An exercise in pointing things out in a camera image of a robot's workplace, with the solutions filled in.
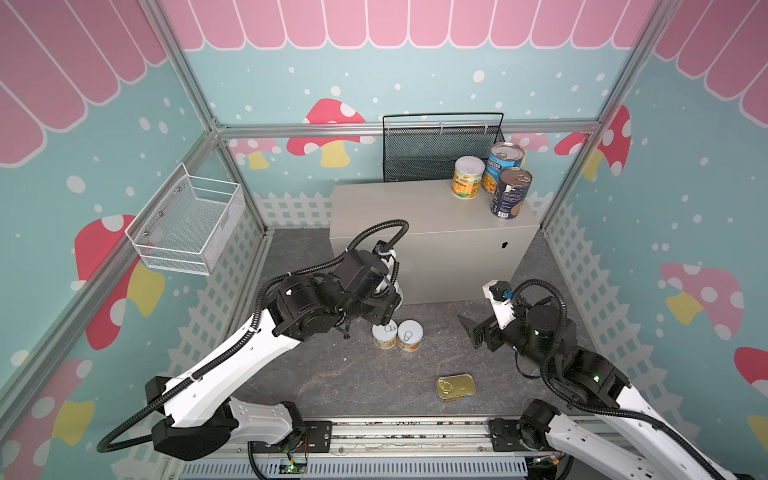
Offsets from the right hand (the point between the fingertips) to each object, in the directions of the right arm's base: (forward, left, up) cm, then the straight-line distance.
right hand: (474, 305), depth 68 cm
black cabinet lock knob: (+18, -11, +1) cm, 21 cm away
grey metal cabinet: (+17, +3, +1) cm, 17 cm away
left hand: (-1, +21, +5) cm, 22 cm away
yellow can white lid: (+4, +14, -22) cm, 26 cm away
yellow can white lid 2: (+3, +21, -23) cm, 31 cm away
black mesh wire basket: (+57, +9, +6) cm, 58 cm away
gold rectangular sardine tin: (-11, +2, -23) cm, 25 cm away
